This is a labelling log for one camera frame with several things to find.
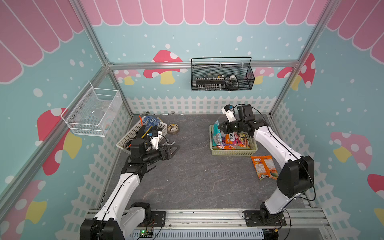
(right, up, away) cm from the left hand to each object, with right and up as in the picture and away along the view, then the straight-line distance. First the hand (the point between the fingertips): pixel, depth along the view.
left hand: (175, 149), depth 77 cm
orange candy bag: (+42, +2, +20) cm, 46 cm away
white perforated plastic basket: (-34, +8, +26) cm, 43 cm away
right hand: (+24, +12, +8) cm, 28 cm away
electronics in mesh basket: (+22, +40, +15) cm, 47 cm away
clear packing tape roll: (-6, +11, +33) cm, 36 cm away
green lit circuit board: (-14, -41, -4) cm, 43 cm away
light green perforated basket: (+25, -4, +17) cm, 30 cm away
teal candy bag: (+22, +7, +9) cm, 25 cm away
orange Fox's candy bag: (+33, -1, +21) cm, 39 cm away
